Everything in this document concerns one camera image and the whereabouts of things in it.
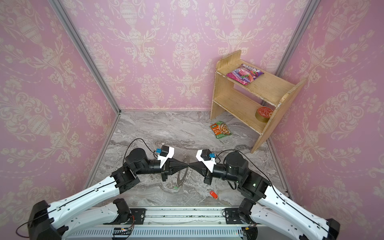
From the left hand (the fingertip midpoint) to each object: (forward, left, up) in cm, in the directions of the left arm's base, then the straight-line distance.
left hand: (186, 168), depth 60 cm
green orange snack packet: (+42, -22, -28) cm, 55 cm away
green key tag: (-4, +5, -12) cm, 14 cm away
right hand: (+2, -2, +1) cm, 3 cm away
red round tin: (+35, -42, -3) cm, 55 cm away
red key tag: (-2, -14, -29) cm, 32 cm away
